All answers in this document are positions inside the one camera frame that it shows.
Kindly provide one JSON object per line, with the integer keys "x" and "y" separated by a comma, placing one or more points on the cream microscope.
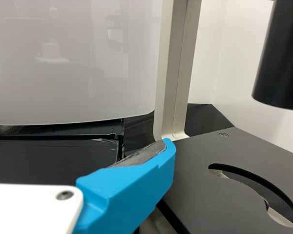
{"x": 210, "y": 195}

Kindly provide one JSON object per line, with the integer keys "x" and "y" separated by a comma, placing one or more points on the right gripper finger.
{"x": 127, "y": 190}

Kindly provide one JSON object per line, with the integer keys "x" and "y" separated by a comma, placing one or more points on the white box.
{"x": 63, "y": 73}

